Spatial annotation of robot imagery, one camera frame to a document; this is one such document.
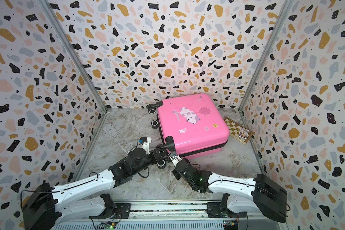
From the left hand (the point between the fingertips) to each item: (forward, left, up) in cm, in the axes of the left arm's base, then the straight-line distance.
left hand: (167, 152), depth 76 cm
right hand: (-3, -3, -7) cm, 9 cm away
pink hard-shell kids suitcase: (+15, -14, +4) cm, 21 cm away
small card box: (+21, -52, -14) cm, 57 cm away
